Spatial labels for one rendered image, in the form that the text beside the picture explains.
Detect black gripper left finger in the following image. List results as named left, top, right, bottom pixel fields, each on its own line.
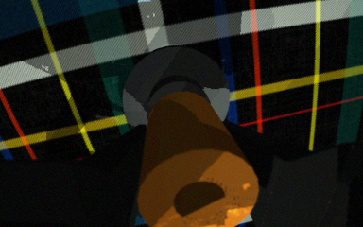
left=0, top=124, right=147, bottom=227

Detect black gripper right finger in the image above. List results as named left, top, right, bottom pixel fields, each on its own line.
left=222, top=121, right=363, bottom=227

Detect orange cylinder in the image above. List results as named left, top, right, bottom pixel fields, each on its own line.
left=137, top=92, right=259, bottom=227

